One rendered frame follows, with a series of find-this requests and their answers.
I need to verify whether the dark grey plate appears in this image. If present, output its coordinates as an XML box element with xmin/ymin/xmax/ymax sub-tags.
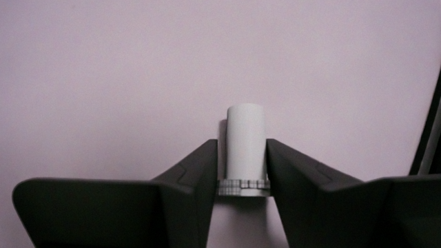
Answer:
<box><xmin>428</xmin><ymin>134</ymin><xmax>441</xmax><ymax>175</ymax></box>

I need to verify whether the grey flanged bushing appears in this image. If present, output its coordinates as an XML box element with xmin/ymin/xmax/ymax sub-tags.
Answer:
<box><xmin>216</xmin><ymin>103</ymin><xmax>273</xmax><ymax>197</ymax></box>

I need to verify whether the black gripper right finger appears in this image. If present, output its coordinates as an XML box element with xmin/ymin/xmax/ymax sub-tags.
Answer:
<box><xmin>266</xmin><ymin>138</ymin><xmax>441</xmax><ymax>248</ymax></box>

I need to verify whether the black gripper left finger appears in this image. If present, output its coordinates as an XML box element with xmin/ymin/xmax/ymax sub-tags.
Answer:
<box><xmin>12</xmin><ymin>139</ymin><xmax>218</xmax><ymax>248</ymax></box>

